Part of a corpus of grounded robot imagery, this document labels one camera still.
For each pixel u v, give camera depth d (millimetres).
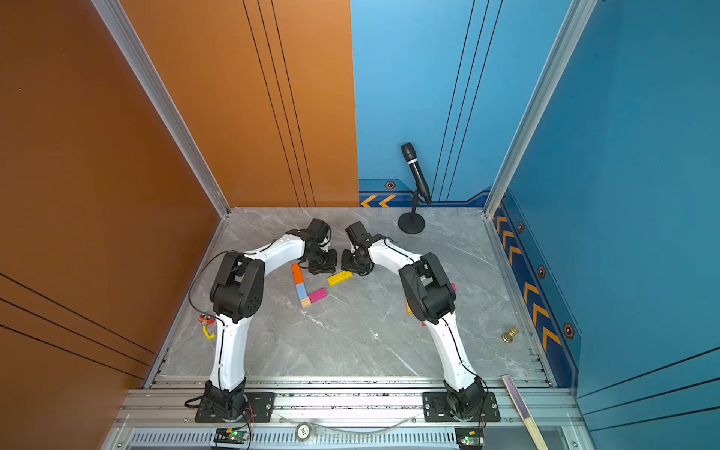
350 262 914
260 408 735
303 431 655
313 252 806
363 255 773
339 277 987
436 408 725
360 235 831
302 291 945
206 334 863
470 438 710
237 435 705
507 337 842
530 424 708
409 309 625
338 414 743
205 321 871
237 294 572
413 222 1145
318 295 943
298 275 1001
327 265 908
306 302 919
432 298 596
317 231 846
